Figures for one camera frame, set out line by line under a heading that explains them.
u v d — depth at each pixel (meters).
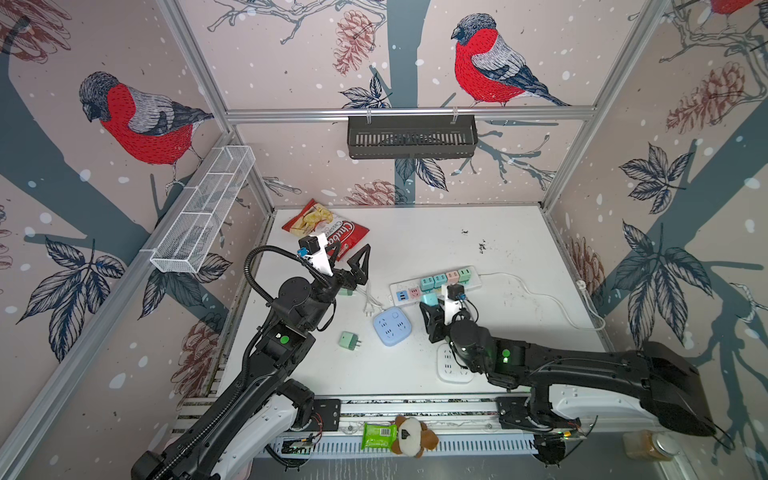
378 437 0.70
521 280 0.98
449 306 0.64
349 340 0.84
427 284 0.90
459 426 0.73
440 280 0.92
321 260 0.58
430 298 0.73
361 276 0.61
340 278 0.59
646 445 0.63
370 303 0.91
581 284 1.01
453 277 0.92
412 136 1.03
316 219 1.12
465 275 0.93
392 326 0.86
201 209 0.78
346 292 0.94
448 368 0.78
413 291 0.93
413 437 0.68
